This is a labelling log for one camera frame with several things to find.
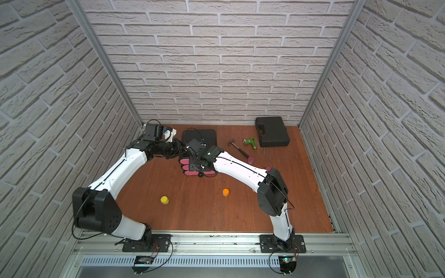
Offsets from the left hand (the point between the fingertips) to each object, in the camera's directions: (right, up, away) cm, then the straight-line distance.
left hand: (190, 145), depth 82 cm
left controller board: (-18, -50, -11) cm, 54 cm away
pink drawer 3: (+3, -16, +10) cm, 19 cm away
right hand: (+3, -9, 0) cm, 10 cm away
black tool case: (+48, +8, +29) cm, 56 cm away
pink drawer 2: (+3, -9, -10) cm, 14 cm away
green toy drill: (+33, +2, +25) cm, 42 cm away
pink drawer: (-3, -8, +1) cm, 9 cm away
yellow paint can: (-14, -27, +2) cm, 31 cm away
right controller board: (+43, -49, -13) cm, 66 cm away
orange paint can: (+17, -25, +5) cm, 30 cm away
